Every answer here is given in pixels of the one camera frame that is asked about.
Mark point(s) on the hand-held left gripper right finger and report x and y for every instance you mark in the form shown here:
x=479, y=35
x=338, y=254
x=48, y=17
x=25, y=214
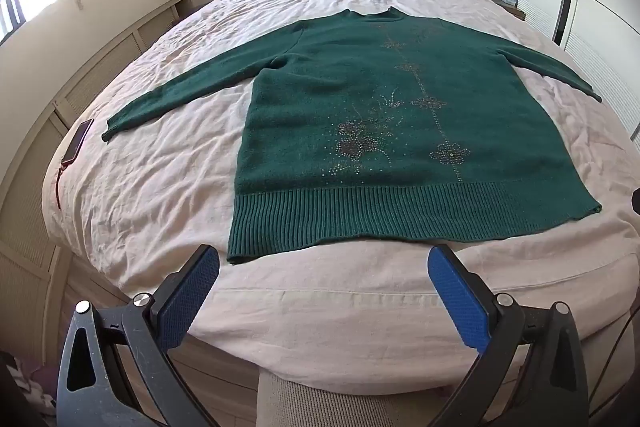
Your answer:
x=457, y=297

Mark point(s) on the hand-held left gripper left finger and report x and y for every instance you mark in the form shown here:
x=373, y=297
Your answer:
x=192, y=292

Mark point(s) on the green beaded sweater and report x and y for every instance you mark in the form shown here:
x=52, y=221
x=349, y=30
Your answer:
x=350, y=132

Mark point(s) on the bed with white duvet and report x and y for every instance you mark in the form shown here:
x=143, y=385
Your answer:
x=175, y=187

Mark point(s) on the beige upholstered bench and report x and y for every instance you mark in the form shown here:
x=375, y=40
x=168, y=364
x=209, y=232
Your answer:
x=310, y=402

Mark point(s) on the beige slatted low cabinet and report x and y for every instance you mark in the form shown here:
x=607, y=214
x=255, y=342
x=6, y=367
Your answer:
x=30, y=207

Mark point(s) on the smartphone with red case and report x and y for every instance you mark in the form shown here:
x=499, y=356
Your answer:
x=77, y=141

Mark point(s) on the patterned cloth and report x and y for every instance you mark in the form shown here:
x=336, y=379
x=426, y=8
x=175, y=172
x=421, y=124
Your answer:
x=25, y=387

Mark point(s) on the wooden nightstand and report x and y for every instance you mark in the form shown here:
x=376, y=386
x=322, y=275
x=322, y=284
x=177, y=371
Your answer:
x=515, y=13

